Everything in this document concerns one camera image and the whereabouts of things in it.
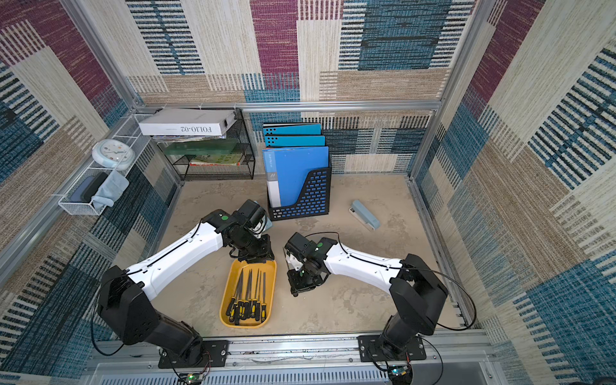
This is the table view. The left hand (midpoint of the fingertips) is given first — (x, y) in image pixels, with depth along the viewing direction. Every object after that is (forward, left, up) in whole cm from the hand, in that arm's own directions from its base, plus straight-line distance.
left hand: (273, 257), depth 79 cm
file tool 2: (-12, +13, -13) cm, 22 cm away
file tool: (-9, +14, -13) cm, 21 cm away
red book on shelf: (+37, +26, +8) cm, 45 cm away
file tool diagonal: (-10, +8, -14) cm, 19 cm away
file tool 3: (-4, +7, -14) cm, 16 cm away
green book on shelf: (+38, +29, +16) cm, 50 cm away
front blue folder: (+29, -4, +11) cm, 31 cm away
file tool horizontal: (-14, +14, -13) cm, 23 cm away
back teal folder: (+52, -11, +13) cm, 55 cm away
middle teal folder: (+41, -7, +15) cm, 45 cm away
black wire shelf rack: (+42, +26, +7) cm, 50 cm away
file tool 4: (-10, +6, -14) cm, 19 cm away
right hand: (-8, -6, -7) cm, 13 cm away
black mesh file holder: (+27, -14, -3) cm, 30 cm away
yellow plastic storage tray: (+1, +2, -11) cm, 11 cm away
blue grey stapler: (+22, -35, -9) cm, 43 cm away
